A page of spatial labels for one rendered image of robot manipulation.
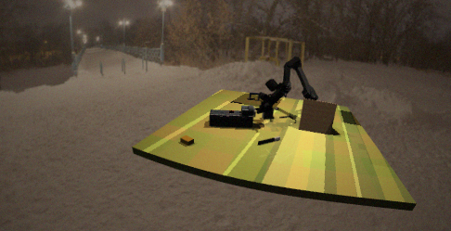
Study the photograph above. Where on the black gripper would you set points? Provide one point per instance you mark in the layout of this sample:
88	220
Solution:
265	107

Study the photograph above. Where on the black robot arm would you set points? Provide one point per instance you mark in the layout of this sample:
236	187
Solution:
296	64

